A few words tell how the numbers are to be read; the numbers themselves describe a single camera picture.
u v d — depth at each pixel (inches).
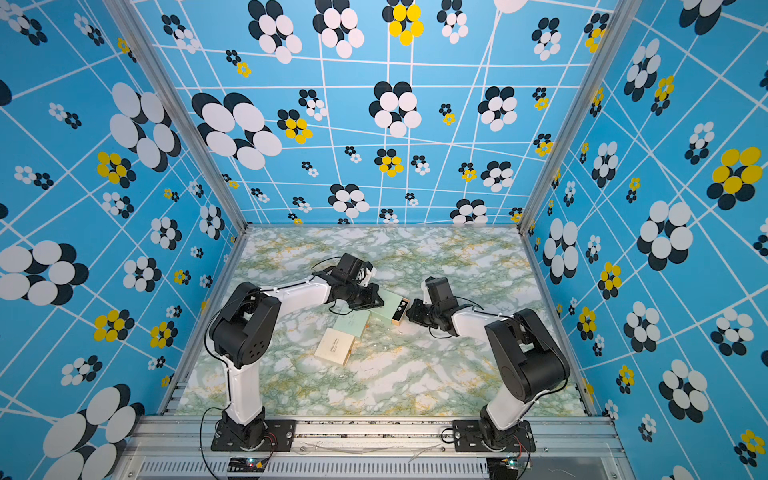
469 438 28.4
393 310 36.9
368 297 33.3
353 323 35.7
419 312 32.8
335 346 34.0
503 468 27.5
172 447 28.8
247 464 28.4
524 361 18.2
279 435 28.9
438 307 29.7
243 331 20.3
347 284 30.9
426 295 31.1
